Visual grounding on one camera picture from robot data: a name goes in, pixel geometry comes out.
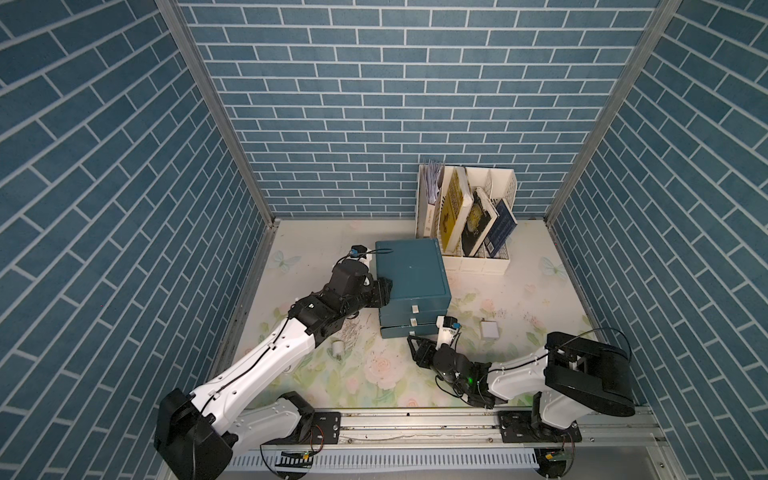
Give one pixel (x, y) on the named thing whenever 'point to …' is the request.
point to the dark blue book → (503, 228)
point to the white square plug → (490, 329)
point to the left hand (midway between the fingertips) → (392, 285)
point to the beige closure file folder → (428, 221)
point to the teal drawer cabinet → (421, 290)
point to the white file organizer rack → (497, 183)
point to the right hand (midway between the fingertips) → (410, 342)
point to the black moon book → (480, 218)
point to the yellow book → (456, 206)
